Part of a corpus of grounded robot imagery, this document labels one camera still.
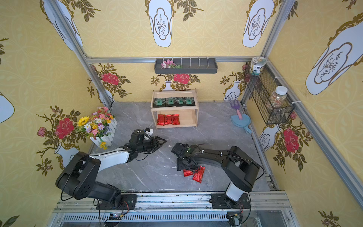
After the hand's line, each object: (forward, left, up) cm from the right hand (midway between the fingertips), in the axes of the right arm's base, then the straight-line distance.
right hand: (185, 164), depth 88 cm
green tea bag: (+32, +18, +22) cm, 43 cm away
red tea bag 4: (-6, -2, +3) cm, 7 cm away
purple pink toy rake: (+54, -41, -1) cm, 68 cm away
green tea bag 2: (+33, +10, +22) cm, 41 cm away
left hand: (+11, +15, +8) cm, 21 cm away
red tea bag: (+32, +20, +3) cm, 37 cm away
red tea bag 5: (-7, -8, +3) cm, 11 cm away
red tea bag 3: (+32, +8, +4) cm, 33 cm away
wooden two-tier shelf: (+28, +7, +21) cm, 36 cm away
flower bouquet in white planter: (+14, +52, +18) cm, 56 cm away
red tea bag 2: (+31, +14, +5) cm, 34 cm away
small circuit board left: (-28, +35, -2) cm, 44 cm away
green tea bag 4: (+34, -2, +21) cm, 40 cm away
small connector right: (-27, -26, -2) cm, 37 cm away
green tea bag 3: (+33, +4, +21) cm, 40 cm away
